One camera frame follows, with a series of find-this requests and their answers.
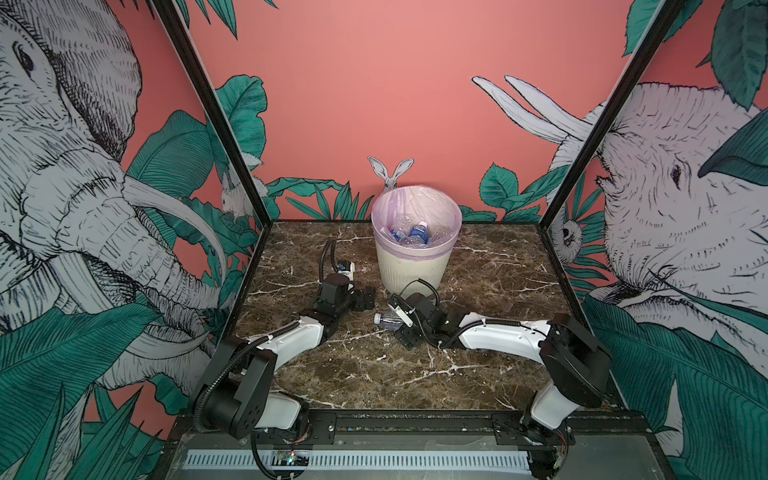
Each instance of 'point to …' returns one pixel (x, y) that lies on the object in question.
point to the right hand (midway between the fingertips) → (402, 320)
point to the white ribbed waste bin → (403, 276)
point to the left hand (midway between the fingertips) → (363, 283)
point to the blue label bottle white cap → (398, 235)
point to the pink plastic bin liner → (403, 206)
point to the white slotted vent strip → (366, 460)
